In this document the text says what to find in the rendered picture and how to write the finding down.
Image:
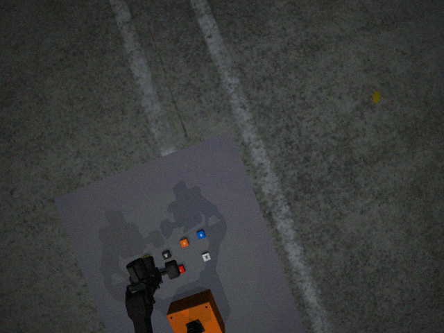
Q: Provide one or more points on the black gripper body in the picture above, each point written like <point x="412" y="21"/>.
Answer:
<point x="171" y="269"/>

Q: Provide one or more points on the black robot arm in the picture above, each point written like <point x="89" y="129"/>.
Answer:
<point x="139" y="304"/>

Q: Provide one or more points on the small white digit block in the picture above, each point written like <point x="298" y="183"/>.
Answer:
<point x="206" y="256"/>

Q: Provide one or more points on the blue block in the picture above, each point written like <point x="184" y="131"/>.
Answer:
<point x="200" y="234"/>

